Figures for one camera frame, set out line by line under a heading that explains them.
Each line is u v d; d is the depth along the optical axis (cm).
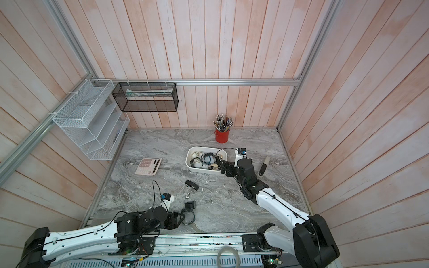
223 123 103
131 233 56
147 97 106
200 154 103
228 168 74
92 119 73
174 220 69
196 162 100
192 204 82
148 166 98
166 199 71
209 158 102
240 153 72
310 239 40
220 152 102
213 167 98
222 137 114
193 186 90
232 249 70
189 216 81
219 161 98
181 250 73
